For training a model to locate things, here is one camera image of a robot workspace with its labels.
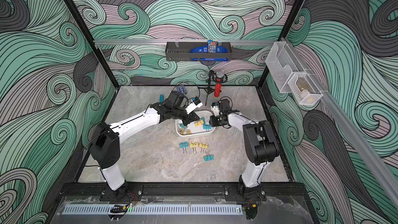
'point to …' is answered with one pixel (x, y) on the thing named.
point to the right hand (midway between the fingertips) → (214, 121)
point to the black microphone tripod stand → (210, 73)
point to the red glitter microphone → (219, 75)
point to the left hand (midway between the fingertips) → (198, 115)
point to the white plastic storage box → (197, 127)
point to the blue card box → (181, 89)
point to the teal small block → (161, 97)
